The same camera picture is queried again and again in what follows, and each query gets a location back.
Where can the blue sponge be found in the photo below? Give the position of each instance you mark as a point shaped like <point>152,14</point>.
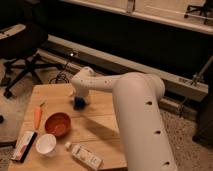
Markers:
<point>79,103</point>

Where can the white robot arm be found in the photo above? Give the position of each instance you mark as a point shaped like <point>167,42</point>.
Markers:
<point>135,99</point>

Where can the red bowl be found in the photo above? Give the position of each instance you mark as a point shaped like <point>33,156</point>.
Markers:
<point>58,124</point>

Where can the wooden table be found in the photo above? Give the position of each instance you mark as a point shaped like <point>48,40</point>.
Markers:
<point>95,128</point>

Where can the orange carrot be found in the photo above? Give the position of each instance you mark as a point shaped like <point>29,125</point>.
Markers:
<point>38,115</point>

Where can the white plastic bottle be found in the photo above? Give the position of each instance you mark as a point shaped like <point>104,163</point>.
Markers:
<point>84,155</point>

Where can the white cup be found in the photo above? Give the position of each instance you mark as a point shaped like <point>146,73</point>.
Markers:
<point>46,145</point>

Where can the metal stand right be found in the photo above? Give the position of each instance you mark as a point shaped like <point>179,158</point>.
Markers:
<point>198,77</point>

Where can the black office chair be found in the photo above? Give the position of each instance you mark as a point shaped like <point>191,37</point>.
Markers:
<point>19,41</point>

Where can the toothpaste box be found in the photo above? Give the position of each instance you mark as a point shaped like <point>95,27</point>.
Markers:
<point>24,146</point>

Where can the distant chair base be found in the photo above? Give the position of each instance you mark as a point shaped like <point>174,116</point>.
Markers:
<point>203,10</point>

